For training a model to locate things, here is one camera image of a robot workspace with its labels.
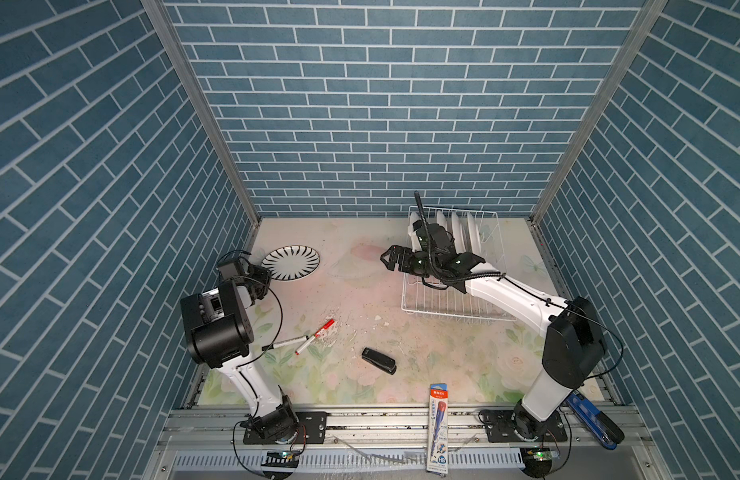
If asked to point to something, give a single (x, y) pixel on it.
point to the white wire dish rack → (419, 298)
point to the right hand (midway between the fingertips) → (388, 256)
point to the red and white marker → (318, 334)
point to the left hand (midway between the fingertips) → (271, 265)
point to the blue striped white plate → (291, 262)
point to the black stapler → (380, 361)
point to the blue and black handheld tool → (603, 428)
